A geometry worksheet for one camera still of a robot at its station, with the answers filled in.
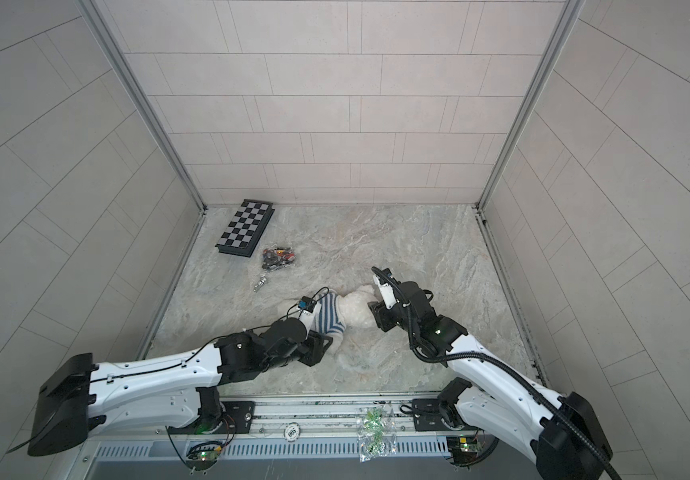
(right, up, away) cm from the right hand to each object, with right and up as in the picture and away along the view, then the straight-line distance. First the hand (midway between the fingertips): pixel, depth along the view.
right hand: (374, 302), depth 80 cm
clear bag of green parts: (0, -28, -10) cm, 30 cm away
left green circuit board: (-38, -30, -15) cm, 51 cm away
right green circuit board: (+20, -31, -12) cm, 39 cm away
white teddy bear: (-5, -2, 0) cm, 6 cm away
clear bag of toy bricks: (-32, +10, +19) cm, 39 cm away
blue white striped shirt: (-13, -3, -1) cm, 13 cm away
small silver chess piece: (-35, +3, +14) cm, 38 cm away
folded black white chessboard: (-45, +20, +25) cm, 55 cm away
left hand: (-10, -9, -5) cm, 14 cm away
